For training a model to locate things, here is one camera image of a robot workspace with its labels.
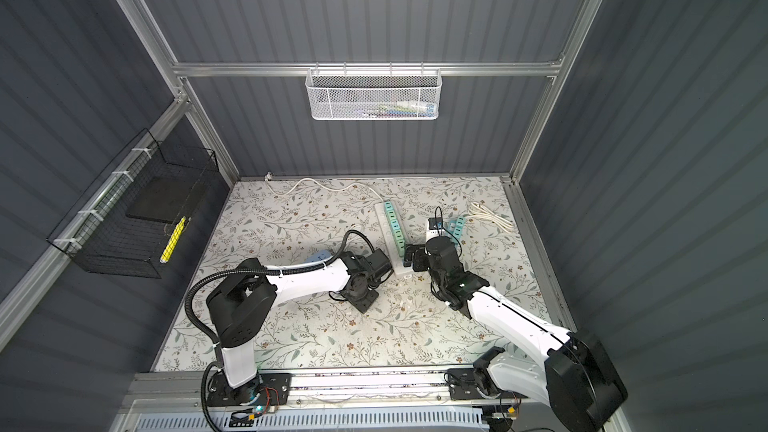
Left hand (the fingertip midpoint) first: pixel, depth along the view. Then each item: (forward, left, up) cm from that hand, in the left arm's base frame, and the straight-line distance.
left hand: (363, 300), depth 88 cm
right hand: (+9, -18, +15) cm, 25 cm away
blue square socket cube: (+15, +15, +2) cm, 21 cm away
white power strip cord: (+56, +39, 0) cm, 69 cm away
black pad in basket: (+18, +51, +28) cm, 61 cm away
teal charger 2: (+22, -11, +8) cm, 26 cm away
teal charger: (+30, -9, +8) cm, 32 cm away
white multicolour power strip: (+18, -9, +3) cm, 21 cm away
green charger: (+26, -10, +8) cm, 29 cm away
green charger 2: (+18, -12, +8) cm, 23 cm away
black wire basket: (+12, +56, +28) cm, 63 cm away
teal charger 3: (+15, -12, +7) cm, 21 cm away
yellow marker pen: (+5, +44, +27) cm, 51 cm away
